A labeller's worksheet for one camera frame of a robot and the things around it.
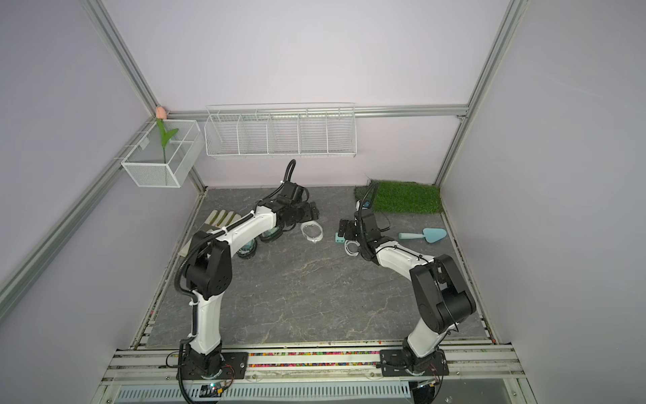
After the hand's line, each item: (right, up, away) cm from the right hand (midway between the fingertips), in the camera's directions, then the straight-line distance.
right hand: (349, 220), depth 94 cm
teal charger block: (-3, -8, +7) cm, 11 cm away
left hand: (-14, +2, +2) cm, 15 cm away
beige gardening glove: (-58, 0, +15) cm, 59 cm away
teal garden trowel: (+34, -6, +9) cm, 36 cm away
